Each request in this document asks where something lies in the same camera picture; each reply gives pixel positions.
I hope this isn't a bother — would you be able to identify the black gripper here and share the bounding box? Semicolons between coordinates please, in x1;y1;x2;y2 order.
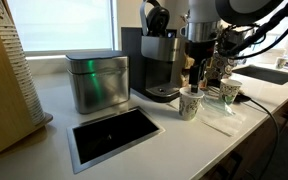
186;39;217;94

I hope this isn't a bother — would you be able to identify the small patterned paper cup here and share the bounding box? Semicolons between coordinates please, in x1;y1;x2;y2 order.
275;56;288;70

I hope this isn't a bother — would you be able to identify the wooden condiment organizer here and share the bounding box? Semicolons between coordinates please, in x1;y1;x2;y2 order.
180;54;198;88

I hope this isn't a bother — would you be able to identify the clear zip bag teal seal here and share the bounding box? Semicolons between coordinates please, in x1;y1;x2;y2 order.
200;94;237;118

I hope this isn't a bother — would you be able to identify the black steel coffee maker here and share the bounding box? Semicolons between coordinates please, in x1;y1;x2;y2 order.
120;0;190;104

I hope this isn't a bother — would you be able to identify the black plastic spoon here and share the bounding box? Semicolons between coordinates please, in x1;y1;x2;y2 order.
233;93;252;103

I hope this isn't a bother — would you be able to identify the black recessed counter sink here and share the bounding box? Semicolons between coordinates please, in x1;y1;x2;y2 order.
232;64;288;86

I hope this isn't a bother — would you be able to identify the stainless steel bin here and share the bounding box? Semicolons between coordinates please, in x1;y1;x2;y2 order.
64;49;131;115

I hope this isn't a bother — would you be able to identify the steel-framed counter trash opening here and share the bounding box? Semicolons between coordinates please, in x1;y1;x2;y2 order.
66;105;166;175

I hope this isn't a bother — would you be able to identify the window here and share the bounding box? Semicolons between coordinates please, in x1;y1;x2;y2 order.
5;0;118;56

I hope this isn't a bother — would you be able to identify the stack of paper cups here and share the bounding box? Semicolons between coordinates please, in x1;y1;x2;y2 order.
0;0;47;126

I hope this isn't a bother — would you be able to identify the black wire pod carousel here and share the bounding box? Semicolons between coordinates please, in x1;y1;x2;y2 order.
205;53;238;88

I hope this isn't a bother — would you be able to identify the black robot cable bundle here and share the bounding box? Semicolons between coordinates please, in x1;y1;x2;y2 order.
217;0;288;61

